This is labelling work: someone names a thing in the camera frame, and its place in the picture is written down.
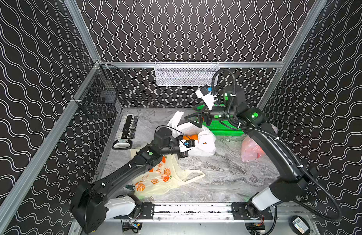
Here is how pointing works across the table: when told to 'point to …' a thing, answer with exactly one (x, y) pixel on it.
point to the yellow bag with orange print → (167, 175)
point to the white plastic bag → (206, 145)
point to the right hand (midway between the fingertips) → (189, 110)
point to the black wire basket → (99, 98)
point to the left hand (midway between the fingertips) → (201, 145)
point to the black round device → (299, 223)
